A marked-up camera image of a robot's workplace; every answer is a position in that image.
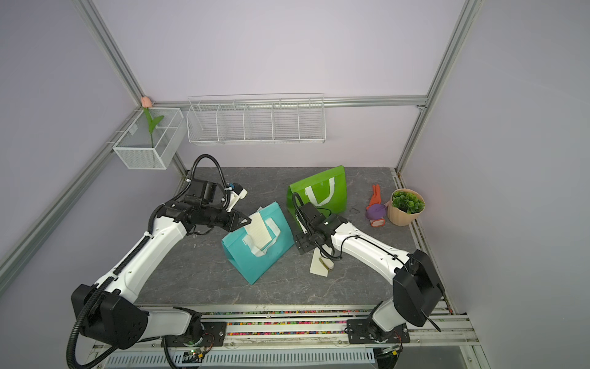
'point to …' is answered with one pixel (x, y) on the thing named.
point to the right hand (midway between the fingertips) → (307, 236)
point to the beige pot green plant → (405, 207)
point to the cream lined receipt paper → (258, 229)
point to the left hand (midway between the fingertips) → (248, 222)
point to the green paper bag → (326, 191)
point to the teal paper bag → (251, 265)
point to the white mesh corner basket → (134, 147)
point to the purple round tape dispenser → (376, 212)
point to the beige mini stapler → (327, 263)
